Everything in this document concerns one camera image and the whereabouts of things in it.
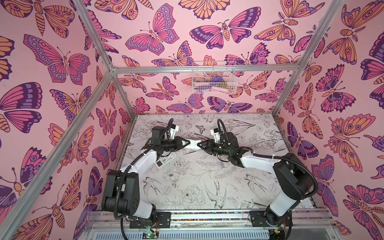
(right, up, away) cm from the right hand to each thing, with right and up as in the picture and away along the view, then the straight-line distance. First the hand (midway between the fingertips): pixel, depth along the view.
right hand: (198, 144), depth 82 cm
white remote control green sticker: (-2, -1, +2) cm, 3 cm away
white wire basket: (+3, +45, +14) cm, 47 cm away
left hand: (-4, +1, +1) cm, 4 cm away
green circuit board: (-24, -43, -10) cm, 50 cm away
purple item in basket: (+13, +40, +13) cm, 44 cm away
